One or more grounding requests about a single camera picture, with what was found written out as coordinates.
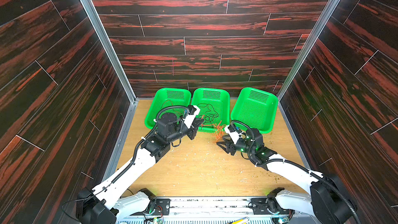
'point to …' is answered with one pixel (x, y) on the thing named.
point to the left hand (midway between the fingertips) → (203, 120)
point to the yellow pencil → (241, 221)
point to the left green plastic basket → (167, 97)
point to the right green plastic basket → (256, 107)
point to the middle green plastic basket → (215, 108)
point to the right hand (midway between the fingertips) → (221, 137)
